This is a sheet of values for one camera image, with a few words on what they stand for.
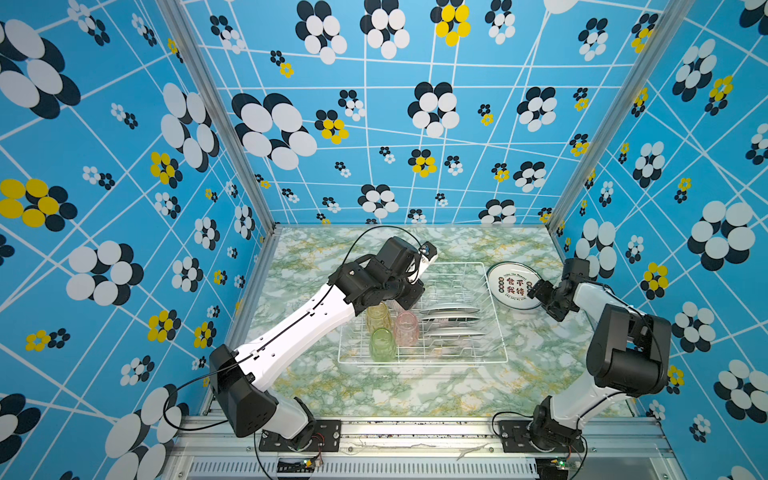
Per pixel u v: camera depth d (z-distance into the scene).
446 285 1.02
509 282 1.02
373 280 0.51
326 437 0.74
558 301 0.78
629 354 0.47
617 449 1.79
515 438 0.73
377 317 0.85
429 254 0.62
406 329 0.82
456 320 0.89
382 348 0.79
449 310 0.88
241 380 0.39
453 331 0.80
